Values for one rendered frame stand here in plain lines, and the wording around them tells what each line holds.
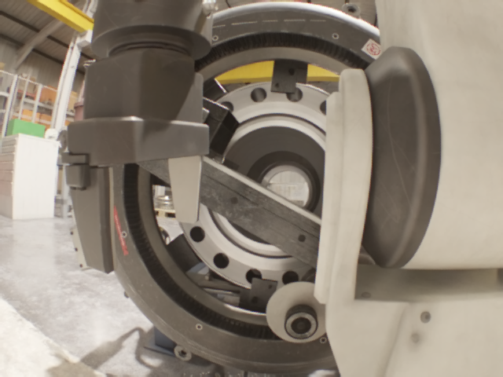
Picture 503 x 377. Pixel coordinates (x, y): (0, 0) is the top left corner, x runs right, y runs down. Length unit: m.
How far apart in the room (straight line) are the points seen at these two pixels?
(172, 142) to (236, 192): 0.24
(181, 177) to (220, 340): 0.33
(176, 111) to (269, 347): 0.41
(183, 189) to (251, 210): 0.18
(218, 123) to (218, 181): 0.09
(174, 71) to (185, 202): 0.12
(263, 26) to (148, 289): 0.52
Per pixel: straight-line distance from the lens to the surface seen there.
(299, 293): 0.43
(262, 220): 0.39
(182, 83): 0.19
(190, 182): 0.23
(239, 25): 0.52
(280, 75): 0.58
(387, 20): 0.23
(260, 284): 0.56
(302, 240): 0.39
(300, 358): 0.49
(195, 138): 0.19
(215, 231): 0.56
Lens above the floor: 0.58
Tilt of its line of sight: 1 degrees up
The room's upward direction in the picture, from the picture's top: 4 degrees clockwise
